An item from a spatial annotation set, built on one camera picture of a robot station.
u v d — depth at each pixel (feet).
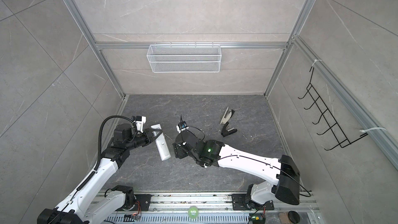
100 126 1.97
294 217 2.25
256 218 2.30
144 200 2.40
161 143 2.45
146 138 2.24
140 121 2.39
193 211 2.35
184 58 3.28
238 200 2.41
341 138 1.96
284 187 1.24
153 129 2.44
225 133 3.17
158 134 2.46
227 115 3.42
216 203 2.45
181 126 2.05
